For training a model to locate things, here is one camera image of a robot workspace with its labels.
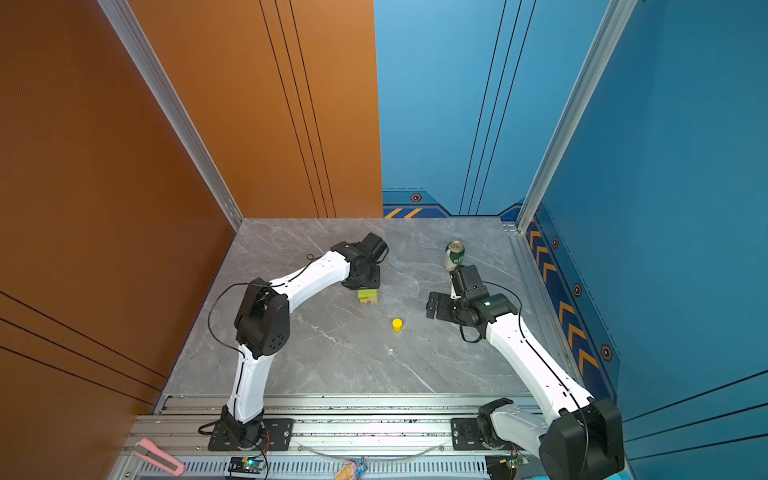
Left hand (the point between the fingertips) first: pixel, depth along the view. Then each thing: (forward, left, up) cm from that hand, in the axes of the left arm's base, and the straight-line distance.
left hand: (373, 280), depth 95 cm
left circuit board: (-48, +28, -8) cm, 56 cm away
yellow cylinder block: (-14, -8, -4) cm, 16 cm away
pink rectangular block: (-5, 0, -3) cm, 6 cm away
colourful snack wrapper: (-49, +2, -4) cm, 49 cm away
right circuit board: (-47, -36, -6) cm, 59 cm away
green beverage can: (+10, -27, +4) cm, 29 cm away
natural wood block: (-5, +2, -5) cm, 7 cm away
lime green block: (-4, +2, -2) cm, 5 cm away
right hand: (-14, -19, +7) cm, 24 cm away
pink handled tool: (-46, +51, -7) cm, 69 cm away
